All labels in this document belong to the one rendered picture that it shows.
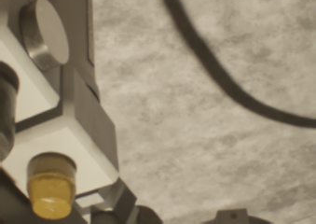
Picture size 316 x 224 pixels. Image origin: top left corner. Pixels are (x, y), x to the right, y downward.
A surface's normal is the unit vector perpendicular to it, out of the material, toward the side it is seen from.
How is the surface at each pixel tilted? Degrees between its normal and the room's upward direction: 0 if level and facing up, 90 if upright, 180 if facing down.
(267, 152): 0
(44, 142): 0
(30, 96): 0
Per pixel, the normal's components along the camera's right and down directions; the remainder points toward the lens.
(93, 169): 0.11, 0.73
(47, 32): 0.92, -0.33
